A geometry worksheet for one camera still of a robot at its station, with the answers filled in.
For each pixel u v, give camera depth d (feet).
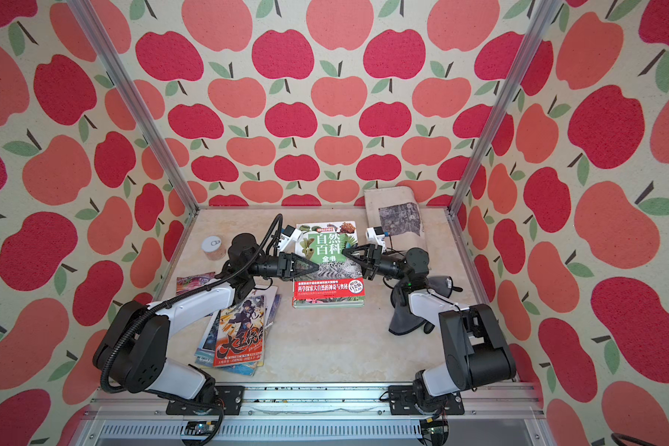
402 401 2.41
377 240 2.49
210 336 2.76
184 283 3.14
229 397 2.46
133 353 1.43
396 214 3.63
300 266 2.32
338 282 2.23
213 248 3.32
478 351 1.45
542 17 2.31
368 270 2.31
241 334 2.73
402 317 2.89
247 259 2.17
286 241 2.39
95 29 2.36
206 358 2.63
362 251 2.36
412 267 2.09
